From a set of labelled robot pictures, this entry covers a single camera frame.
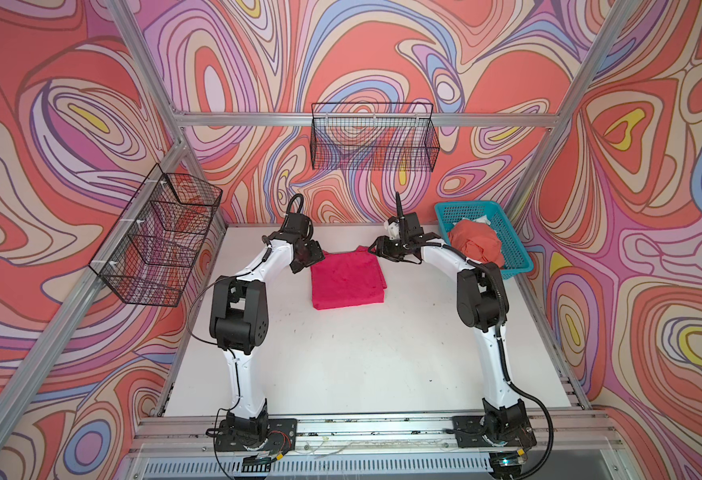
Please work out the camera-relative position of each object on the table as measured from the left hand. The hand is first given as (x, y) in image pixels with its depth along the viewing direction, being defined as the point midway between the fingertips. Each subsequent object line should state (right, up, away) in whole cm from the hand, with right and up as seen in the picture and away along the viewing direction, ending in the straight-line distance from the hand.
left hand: (321, 255), depth 98 cm
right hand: (+19, 0, +5) cm, 20 cm away
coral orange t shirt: (+55, +5, +7) cm, 56 cm away
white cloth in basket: (+62, +14, +18) cm, 66 cm away
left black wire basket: (-43, +2, -19) cm, 47 cm away
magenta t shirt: (+9, -8, +1) cm, 12 cm away
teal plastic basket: (+67, -1, +3) cm, 67 cm away
